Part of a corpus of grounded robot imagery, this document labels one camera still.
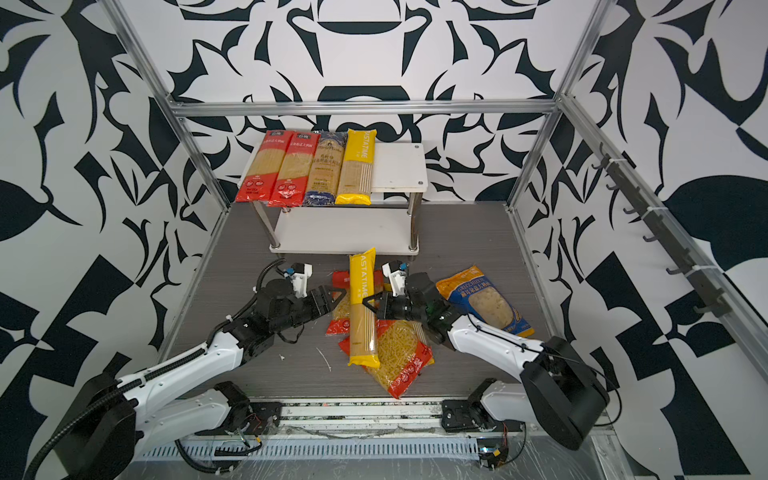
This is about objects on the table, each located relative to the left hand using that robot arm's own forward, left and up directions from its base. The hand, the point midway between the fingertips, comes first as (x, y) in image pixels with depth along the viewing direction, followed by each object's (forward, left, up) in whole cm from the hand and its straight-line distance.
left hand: (340, 290), depth 79 cm
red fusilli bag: (-4, +1, -13) cm, 13 cm away
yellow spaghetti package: (-8, -6, -3) cm, 10 cm away
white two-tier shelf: (+31, -14, -11) cm, 36 cm away
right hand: (-2, -6, -1) cm, 7 cm away
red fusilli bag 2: (-14, -16, -11) cm, 24 cm away
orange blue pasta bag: (+3, -37, -9) cm, 38 cm away
